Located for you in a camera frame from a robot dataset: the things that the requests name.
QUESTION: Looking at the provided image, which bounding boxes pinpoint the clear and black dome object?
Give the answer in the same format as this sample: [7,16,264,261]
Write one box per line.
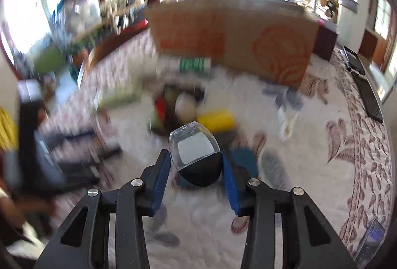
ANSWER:
[169,121,223,187]

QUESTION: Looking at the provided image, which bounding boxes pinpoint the smartphone with lit screen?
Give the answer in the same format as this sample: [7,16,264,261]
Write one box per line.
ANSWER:
[354,219,386,269]

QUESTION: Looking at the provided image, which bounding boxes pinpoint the dark brown lighter red top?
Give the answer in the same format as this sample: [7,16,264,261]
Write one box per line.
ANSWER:
[155,94,175,133]

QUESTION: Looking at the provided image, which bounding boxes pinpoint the yellow plastic whistle bar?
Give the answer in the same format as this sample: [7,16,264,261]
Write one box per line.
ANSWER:
[197,110,236,133]

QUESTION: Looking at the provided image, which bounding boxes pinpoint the beige wooden egg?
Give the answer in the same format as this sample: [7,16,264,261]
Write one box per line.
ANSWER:
[175,93,197,125]

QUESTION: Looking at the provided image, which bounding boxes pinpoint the brown cardboard box orange print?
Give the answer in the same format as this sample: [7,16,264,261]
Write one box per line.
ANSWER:
[145,0,318,88]

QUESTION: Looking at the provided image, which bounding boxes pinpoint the dark maroon box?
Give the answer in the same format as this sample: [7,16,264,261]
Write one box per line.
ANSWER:
[313,19,338,61]

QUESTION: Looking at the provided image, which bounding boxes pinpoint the wooden door with window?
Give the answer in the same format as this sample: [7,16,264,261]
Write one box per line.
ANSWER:
[359,0,396,72]

